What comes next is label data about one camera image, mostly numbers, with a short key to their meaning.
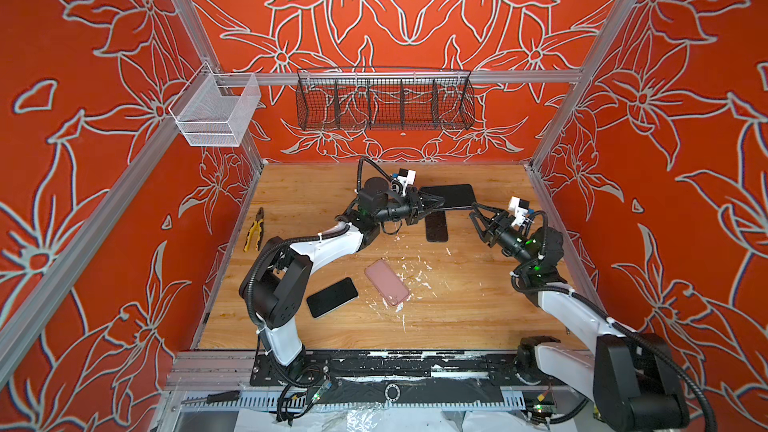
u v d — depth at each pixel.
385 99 0.97
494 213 0.71
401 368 0.74
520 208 0.73
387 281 0.88
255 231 0.99
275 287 0.47
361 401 0.70
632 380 0.41
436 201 0.74
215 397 0.70
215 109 0.93
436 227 1.04
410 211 0.70
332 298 0.85
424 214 0.71
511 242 0.69
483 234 0.73
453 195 0.79
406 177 0.76
